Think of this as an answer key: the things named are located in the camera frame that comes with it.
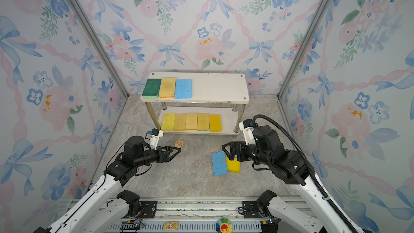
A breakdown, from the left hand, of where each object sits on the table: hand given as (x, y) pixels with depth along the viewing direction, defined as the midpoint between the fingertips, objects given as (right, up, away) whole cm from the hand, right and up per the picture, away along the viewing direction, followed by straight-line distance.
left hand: (176, 149), depth 74 cm
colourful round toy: (+22, -31, -5) cm, 38 cm away
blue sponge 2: (+21, -10, +11) cm, 26 cm away
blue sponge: (+3, +28, 0) cm, 28 cm away
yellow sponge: (+19, +10, +20) cm, 30 cm away
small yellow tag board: (-1, -32, -5) cm, 32 cm away
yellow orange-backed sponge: (+5, +12, +21) cm, 25 cm away
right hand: (+24, +4, -10) cm, 26 cm away
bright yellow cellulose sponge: (-9, +11, +23) cm, 27 cm away
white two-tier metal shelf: (+21, +26, +2) cm, 34 cm away
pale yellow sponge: (-2, +11, +21) cm, 24 cm away
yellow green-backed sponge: (+12, +11, +21) cm, 26 cm away
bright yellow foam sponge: (+28, -11, +11) cm, 33 cm away
